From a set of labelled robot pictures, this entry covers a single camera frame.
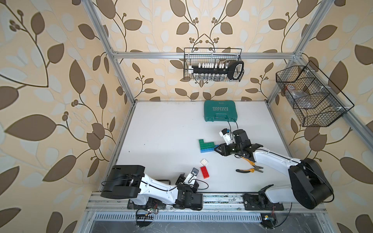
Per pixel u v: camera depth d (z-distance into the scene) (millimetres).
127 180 475
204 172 825
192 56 912
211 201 756
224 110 1083
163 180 806
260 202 661
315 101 732
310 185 423
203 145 929
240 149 687
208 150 915
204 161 866
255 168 853
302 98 693
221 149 794
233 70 840
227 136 805
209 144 927
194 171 706
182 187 588
